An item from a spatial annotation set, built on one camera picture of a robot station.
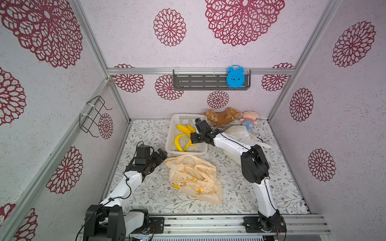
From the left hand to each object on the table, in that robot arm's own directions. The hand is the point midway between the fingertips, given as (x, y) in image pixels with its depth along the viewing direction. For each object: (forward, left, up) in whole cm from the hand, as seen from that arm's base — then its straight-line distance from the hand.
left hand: (163, 157), depth 87 cm
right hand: (+17, -18, 0) cm, 24 cm away
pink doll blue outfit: (+36, -60, -5) cm, 70 cm away
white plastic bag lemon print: (+15, -47, +4) cm, 50 cm away
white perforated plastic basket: (+25, -3, -8) cm, 27 cm away
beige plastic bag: (-9, -19, -6) cm, 22 cm away
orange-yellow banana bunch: (+25, -13, -5) cm, 28 cm away
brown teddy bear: (+32, -34, -1) cm, 47 cm away
